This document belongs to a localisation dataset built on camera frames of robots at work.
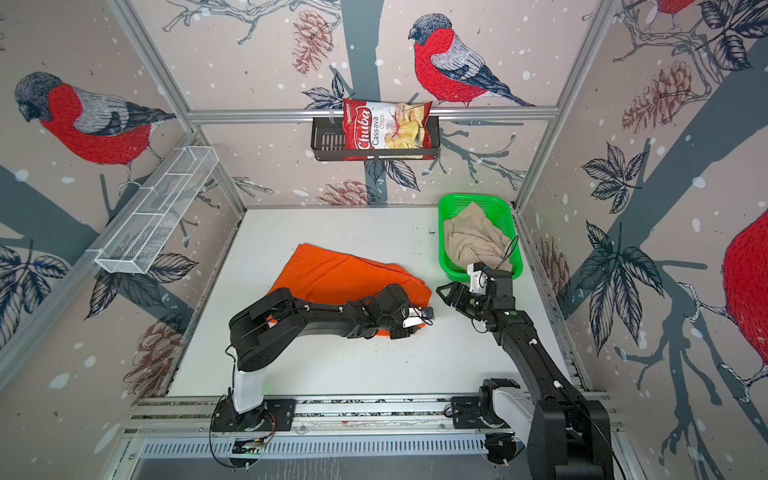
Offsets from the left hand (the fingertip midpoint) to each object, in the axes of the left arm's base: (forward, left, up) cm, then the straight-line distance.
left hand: (417, 319), depth 88 cm
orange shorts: (+16, +27, -1) cm, 31 cm away
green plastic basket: (+44, -35, +3) cm, 56 cm away
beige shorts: (+26, -20, +5) cm, 34 cm away
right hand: (+3, -7, +8) cm, 11 cm away
